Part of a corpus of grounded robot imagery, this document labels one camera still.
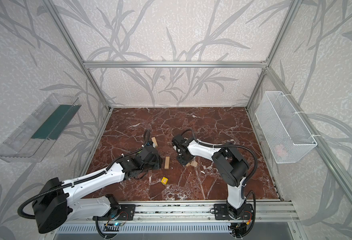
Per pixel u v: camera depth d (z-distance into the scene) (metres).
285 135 0.63
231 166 0.48
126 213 0.72
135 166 0.61
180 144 0.73
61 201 0.39
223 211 0.74
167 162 0.91
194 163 0.90
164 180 0.83
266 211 0.75
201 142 0.61
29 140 0.64
